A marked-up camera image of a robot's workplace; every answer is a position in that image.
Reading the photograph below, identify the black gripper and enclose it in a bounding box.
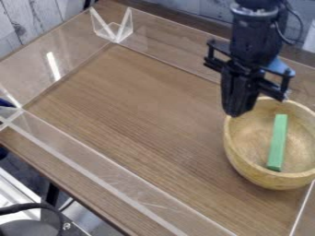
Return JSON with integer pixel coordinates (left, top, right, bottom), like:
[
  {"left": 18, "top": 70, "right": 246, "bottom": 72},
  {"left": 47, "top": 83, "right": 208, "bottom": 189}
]
[{"left": 204, "top": 3, "right": 293, "bottom": 116}]

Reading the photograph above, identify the brown wooden bowl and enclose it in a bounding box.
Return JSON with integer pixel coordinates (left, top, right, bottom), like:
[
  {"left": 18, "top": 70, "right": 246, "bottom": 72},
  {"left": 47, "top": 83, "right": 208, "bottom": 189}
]
[{"left": 222, "top": 97, "right": 315, "bottom": 190}]

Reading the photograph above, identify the green rectangular block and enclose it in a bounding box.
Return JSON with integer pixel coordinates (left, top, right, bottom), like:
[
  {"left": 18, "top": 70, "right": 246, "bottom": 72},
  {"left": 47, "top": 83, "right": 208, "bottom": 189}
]
[{"left": 265, "top": 114, "right": 288, "bottom": 171}]

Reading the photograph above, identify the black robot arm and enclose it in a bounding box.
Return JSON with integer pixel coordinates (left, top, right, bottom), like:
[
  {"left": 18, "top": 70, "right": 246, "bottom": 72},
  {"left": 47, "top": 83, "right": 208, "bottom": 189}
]
[{"left": 204, "top": 0, "right": 296, "bottom": 117}]

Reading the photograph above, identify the black table leg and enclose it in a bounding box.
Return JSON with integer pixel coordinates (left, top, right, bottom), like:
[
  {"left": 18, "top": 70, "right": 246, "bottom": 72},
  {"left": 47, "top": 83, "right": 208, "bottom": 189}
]
[{"left": 45, "top": 183, "right": 59, "bottom": 207}]

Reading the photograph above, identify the clear acrylic corner bracket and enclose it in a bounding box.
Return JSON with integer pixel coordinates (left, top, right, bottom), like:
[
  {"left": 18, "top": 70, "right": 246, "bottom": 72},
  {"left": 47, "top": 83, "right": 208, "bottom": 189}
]
[{"left": 89, "top": 7, "right": 133, "bottom": 43}]

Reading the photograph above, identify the clear acrylic front wall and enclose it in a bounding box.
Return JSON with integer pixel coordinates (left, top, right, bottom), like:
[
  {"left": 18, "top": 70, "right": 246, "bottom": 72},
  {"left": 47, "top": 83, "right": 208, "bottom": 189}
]
[{"left": 0, "top": 107, "right": 234, "bottom": 236}]

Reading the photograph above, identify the black cable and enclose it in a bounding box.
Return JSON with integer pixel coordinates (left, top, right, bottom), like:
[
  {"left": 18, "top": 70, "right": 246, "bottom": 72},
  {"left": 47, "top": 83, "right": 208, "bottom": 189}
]
[{"left": 0, "top": 202, "right": 66, "bottom": 236}]

